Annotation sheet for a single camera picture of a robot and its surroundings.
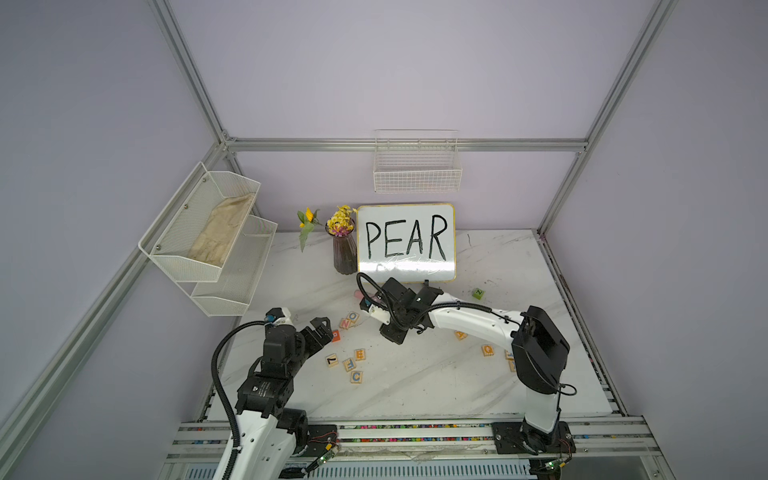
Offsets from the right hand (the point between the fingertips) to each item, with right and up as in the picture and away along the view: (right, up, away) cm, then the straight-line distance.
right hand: (381, 331), depth 85 cm
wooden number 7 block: (-14, -9, +1) cm, 17 cm away
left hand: (-17, +1, -6) cm, 18 cm away
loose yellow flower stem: (-23, +34, +5) cm, 41 cm away
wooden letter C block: (-7, -12, -2) cm, 14 cm away
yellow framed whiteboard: (+11, +27, +16) cm, 33 cm away
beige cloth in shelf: (-44, +25, -9) cm, 51 cm away
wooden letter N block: (-12, +1, +8) cm, 14 cm away
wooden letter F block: (-9, -10, +1) cm, 14 cm away
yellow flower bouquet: (-13, +32, +5) cm, 35 cm away
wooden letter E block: (-7, -7, +1) cm, 10 cm away
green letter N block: (+33, +9, +16) cm, 38 cm away
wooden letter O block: (-10, +2, +10) cm, 14 cm away
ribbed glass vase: (-13, +22, +15) cm, 30 cm away
